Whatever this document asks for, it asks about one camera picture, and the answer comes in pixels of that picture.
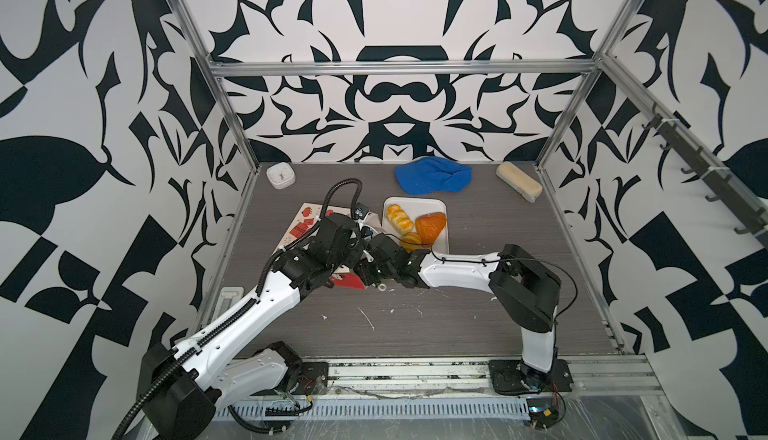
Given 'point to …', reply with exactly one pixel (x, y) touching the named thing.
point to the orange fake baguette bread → (429, 226)
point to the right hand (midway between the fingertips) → (357, 266)
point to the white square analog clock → (281, 175)
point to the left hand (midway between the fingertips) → (353, 229)
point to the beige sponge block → (519, 181)
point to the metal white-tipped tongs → (379, 287)
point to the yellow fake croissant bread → (399, 219)
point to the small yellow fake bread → (411, 241)
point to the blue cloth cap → (430, 174)
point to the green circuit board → (542, 413)
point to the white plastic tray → (414, 207)
